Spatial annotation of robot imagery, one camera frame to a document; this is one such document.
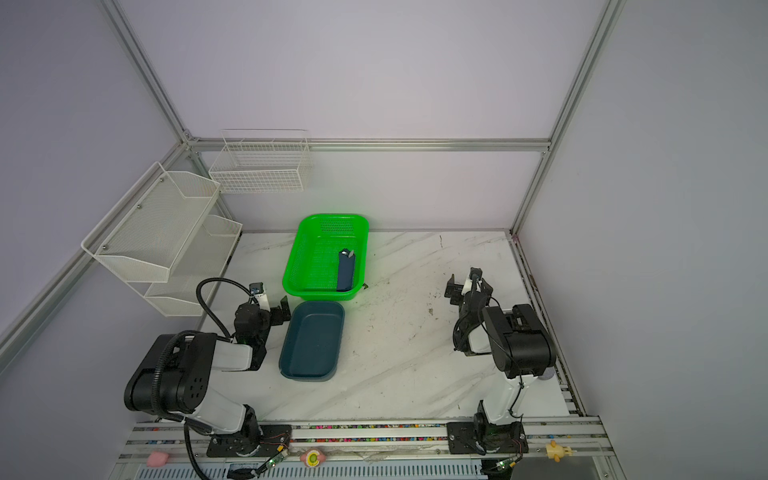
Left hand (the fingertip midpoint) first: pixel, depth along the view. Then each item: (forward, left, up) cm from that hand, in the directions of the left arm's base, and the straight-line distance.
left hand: (269, 300), depth 94 cm
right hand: (+6, -64, +5) cm, 64 cm away
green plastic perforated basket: (+17, -10, -5) cm, 20 cm away
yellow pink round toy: (-42, -21, -1) cm, 47 cm away
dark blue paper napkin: (+16, -22, -5) cm, 28 cm away
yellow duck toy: (-41, -78, 0) cm, 88 cm away
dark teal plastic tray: (-12, -15, -4) cm, 20 cm away
